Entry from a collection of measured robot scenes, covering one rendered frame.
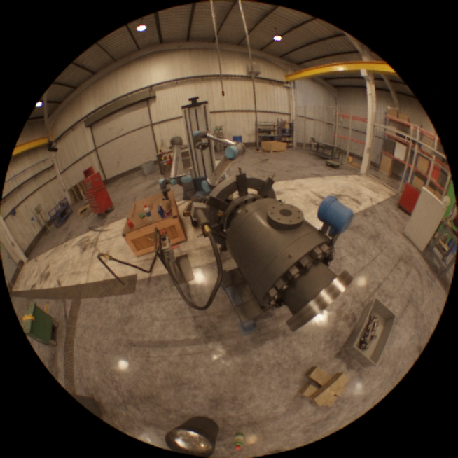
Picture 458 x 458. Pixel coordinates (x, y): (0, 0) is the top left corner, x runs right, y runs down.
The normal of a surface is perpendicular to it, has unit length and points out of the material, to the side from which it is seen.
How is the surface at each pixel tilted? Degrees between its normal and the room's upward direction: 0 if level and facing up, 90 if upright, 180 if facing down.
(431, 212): 90
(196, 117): 90
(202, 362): 0
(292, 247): 22
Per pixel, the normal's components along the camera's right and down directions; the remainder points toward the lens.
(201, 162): -0.09, 0.64
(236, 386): -0.09, -0.77
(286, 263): -0.59, -0.45
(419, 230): -0.95, 0.25
